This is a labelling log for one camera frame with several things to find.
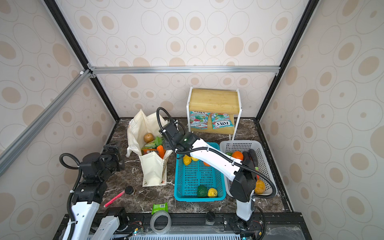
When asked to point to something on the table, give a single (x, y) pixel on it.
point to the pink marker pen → (114, 199)
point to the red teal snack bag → (199, 120)
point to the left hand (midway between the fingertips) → (127, 145)
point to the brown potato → (148, 137)
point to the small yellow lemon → (194, 159)
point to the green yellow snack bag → (153, 144)
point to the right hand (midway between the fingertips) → (170, 140)
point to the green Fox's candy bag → (220, 120)
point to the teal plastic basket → (188, 178)
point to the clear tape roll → (156, 214)
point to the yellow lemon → (187, 160)
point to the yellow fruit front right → (212, 193)
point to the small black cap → (129, 190)
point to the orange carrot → (161, 151)
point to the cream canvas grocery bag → (153, 168)
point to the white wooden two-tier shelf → (214, 101)
